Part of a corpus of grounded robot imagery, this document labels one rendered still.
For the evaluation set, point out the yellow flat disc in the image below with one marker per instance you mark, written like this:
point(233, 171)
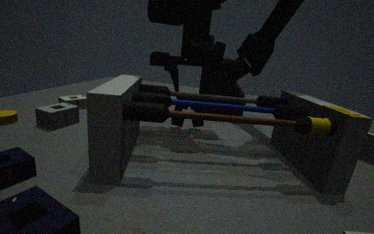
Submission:
point(8, 117)

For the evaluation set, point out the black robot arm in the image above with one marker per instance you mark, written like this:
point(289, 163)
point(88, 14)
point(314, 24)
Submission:
point(256, 48)

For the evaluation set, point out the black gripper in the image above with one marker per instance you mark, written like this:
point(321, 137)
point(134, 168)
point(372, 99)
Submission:
point(170, 62)

